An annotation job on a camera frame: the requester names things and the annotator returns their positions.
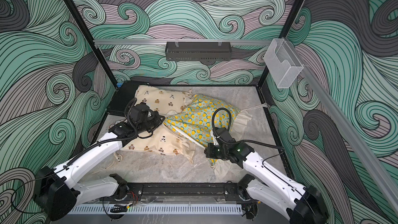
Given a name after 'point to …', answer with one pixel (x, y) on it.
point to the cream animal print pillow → (163, 100)
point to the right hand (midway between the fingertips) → (203, 153)
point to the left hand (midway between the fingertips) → (166, 115)
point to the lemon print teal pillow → (195, 121)
